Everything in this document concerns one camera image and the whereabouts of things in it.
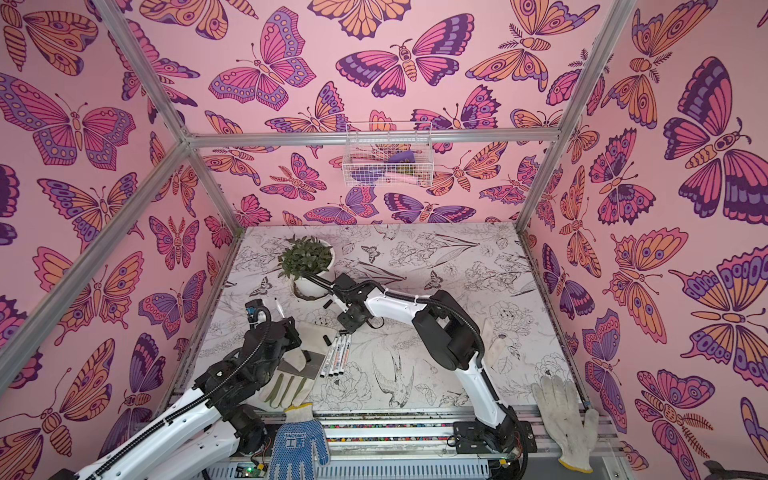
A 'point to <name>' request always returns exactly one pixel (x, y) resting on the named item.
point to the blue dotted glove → (293, 454)
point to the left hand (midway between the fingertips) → (296, 316)
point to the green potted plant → (304, 257)
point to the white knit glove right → (564, 421)
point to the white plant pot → (308, 291)
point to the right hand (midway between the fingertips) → (351, 316)
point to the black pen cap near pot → (329, 302)
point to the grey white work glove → (292, 381)
